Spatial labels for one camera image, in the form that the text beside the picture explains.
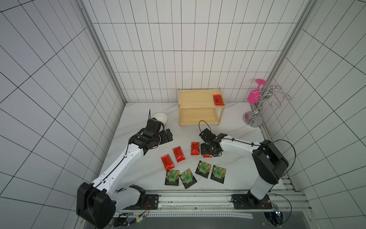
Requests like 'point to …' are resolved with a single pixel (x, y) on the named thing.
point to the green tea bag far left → (172, 178)
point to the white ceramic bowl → (161, 117)
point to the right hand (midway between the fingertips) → (201, 152)
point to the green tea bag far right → (218, 174)
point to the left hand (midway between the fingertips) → (164, 139)
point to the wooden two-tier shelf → (197, 107)
